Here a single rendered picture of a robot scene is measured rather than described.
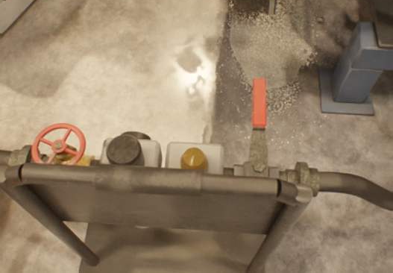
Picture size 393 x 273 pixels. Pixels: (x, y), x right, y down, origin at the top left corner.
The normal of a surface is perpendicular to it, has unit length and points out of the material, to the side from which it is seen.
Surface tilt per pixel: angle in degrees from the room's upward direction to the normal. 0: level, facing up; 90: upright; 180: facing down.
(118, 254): 0
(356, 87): 90
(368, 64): 90
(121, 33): 0
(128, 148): 0
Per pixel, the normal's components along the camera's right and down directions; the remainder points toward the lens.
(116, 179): -0.03, -0.04
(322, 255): 0.00, -0.47
